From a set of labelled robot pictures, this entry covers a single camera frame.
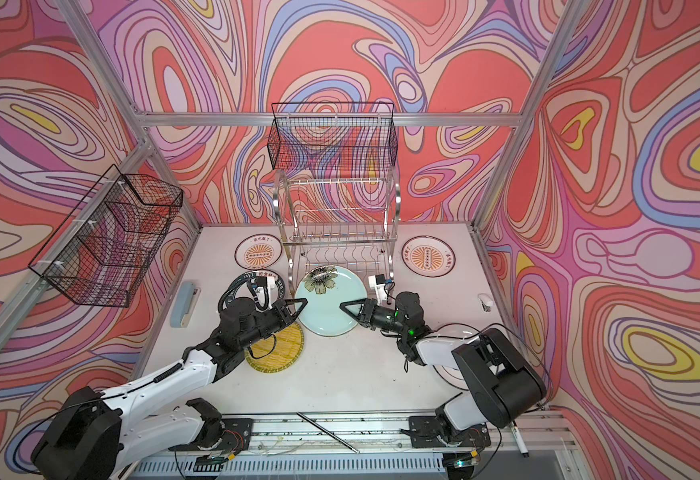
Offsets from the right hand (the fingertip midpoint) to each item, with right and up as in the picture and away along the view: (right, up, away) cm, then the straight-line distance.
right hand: (342, 314), depth 80 cm
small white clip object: (+46, +1, +16) cm, 48 cm away
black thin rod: (-2, -29, -6) cm, 30 cm away
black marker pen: (+44, -29, -8) cm, 53 cm away
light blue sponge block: (-50, 0, +12) cm, 52 cm away
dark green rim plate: (-36, +5, +19) cm, 41 cm away
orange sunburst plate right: (+31, +16, +31) cm, 46 cm away
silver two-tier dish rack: (+1, +29, +43) cm, 52 cm away
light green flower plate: (-5, +7, +1) cm, 8 cm away
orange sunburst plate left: (-33, +17, +31) cm, 49 cm away
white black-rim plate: (+34, -6, +4) cm, 35 cm away
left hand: (-8, +3, -2) cm, 9 cm away
